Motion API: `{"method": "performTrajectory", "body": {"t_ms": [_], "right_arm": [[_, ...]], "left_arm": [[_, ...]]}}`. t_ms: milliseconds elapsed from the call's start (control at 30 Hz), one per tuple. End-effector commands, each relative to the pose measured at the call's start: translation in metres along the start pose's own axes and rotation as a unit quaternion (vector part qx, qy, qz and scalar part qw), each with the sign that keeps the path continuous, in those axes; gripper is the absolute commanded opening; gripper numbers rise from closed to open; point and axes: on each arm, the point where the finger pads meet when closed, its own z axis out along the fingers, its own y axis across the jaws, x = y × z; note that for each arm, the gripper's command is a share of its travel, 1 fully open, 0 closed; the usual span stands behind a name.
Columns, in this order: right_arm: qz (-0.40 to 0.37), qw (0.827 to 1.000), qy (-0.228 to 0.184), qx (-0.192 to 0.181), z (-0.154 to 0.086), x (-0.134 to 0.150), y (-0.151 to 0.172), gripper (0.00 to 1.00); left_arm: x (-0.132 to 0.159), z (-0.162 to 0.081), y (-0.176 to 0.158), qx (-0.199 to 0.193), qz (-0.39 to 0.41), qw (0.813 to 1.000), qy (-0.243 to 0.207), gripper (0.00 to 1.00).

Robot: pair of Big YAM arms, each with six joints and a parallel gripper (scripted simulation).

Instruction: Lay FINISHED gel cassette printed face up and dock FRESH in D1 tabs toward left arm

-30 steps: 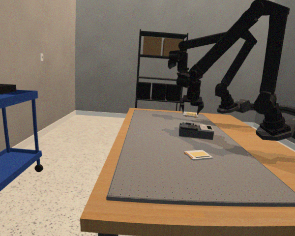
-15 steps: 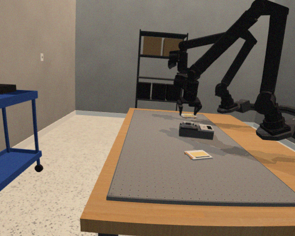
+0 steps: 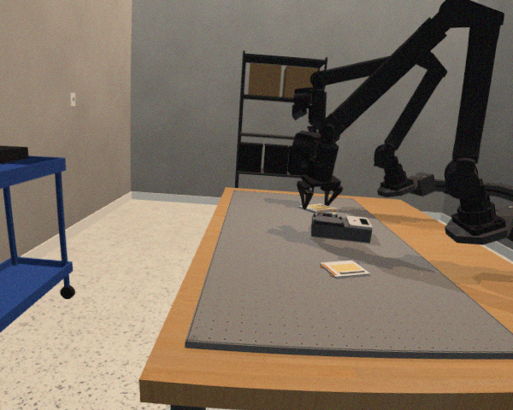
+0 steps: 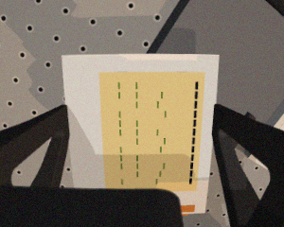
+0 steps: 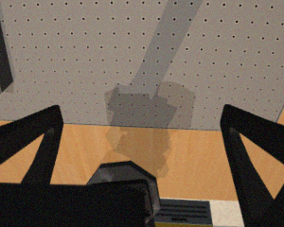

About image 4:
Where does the large grey flat plate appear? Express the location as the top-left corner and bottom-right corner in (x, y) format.
(0, 0), (270, 227)

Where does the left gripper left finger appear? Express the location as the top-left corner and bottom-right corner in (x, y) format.
(0, 105), (70, 187)

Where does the white gel cassette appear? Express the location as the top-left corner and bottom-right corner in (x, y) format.
(62, 54), (219, 216)

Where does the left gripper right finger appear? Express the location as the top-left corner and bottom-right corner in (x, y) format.
(212, 104), (284, 227)

